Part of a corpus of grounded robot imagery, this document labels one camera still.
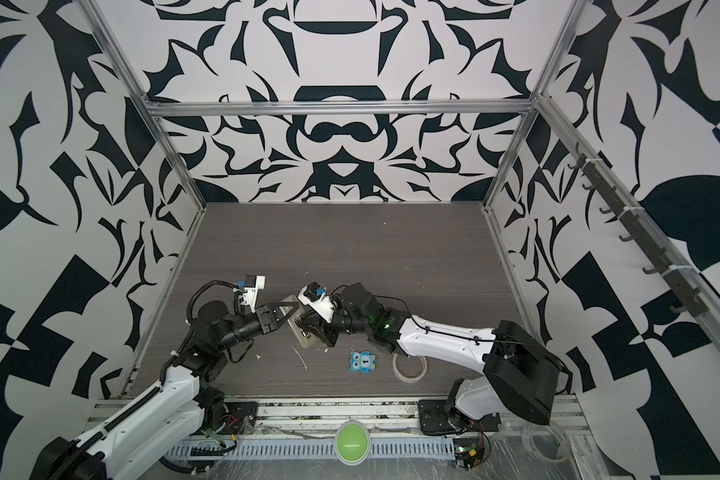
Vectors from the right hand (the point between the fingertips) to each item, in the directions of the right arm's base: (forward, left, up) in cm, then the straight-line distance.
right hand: (303, 319), depth 73 cm
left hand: (+3, +1, +2) cm, 4 cm away
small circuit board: (-26, -38, -19) cm, 50 cm away
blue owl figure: (-5, -14, -16) cm, 21 cm away
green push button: (-23, -11, -14) cm, 30 cm away
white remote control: (-4, 0, -3) cm, 5 cm away
